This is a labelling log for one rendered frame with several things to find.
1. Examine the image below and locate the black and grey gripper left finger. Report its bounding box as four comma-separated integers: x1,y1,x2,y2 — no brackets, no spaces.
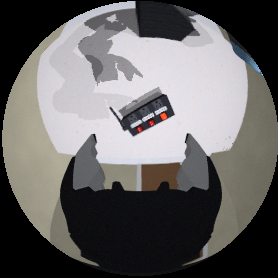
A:
60,134,106,234

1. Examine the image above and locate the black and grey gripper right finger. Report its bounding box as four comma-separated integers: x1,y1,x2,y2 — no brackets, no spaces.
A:
176,133,222,234

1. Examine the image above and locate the black power strip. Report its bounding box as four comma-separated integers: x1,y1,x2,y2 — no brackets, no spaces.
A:
110,94,175,137

